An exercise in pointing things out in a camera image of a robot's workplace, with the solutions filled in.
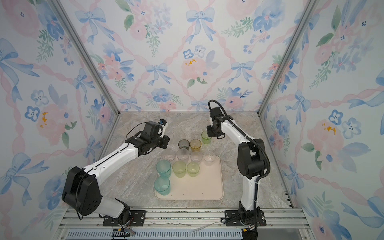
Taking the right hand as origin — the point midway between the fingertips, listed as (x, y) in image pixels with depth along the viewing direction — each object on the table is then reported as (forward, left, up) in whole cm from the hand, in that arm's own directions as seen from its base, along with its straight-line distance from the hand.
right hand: (212, 132), depth 97 cm
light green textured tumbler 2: (-23, +12, -7) cm, 26 cm away
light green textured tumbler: (-23, +20, -4) cm, 31 cm away
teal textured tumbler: (-22, +29, -6) cm, 37 cm away
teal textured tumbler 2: (-32, +29, -8) cm, 44 cm away
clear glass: (-14, +2, -8) cm, 16 cm away
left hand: (-10, +27, +7) cm, 29 cm away
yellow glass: (-5, +11, -8) cm, 14 cm away
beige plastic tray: (-31, +3, -9) cm, 33 cm away
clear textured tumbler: (-14, +27, -5) cm, 31 cm away
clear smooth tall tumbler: (-13, +19, -6) cm, 23 cm away
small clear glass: (+3, +11, -8) cm, 14 cm away
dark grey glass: (-6, +19, -5) cm, 20 cm away
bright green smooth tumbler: (-3, +4, -4) cm, 6 cm away
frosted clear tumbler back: (-15, +10, -6) cm, 19 cm away
